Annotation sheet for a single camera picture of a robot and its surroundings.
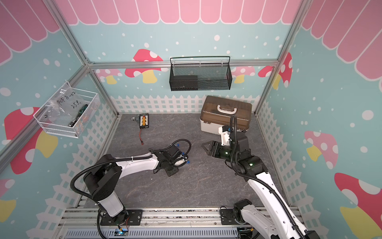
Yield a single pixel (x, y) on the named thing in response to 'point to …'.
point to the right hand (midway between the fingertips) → (206, 145)
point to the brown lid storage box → (218, 112)
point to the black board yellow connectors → (143, 120)
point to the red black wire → (142, 143)
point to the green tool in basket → (71, 124)
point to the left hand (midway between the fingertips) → (172, 169)
